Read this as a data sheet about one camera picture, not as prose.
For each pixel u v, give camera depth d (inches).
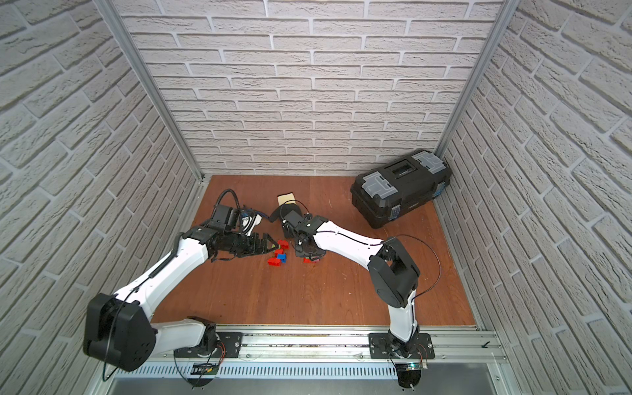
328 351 29.0
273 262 35.3
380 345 29.1
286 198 43.6
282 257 35.4
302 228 24.4
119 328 15.6
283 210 40.9
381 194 35.4
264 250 27.9
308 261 36.0
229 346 29.2
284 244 36.5
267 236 28.6
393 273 18.6
